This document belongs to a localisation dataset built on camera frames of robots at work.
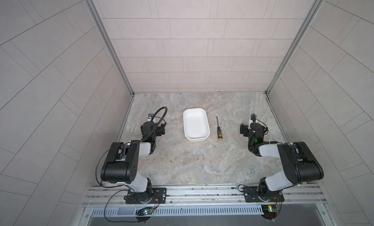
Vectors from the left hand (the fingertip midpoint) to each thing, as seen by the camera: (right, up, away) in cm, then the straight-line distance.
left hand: (156, 121), depth 95 cm
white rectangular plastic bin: (+27, -2, +1) cm, 27 cm away
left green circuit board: (+3, -37, -30) cm, 48 cm away
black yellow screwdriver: (+42, -8, -3) cm, 42 cm away
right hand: (+62, 0, -1) cm, 62 cm away
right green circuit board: (+61, -39, -28) cm, 78 cm away
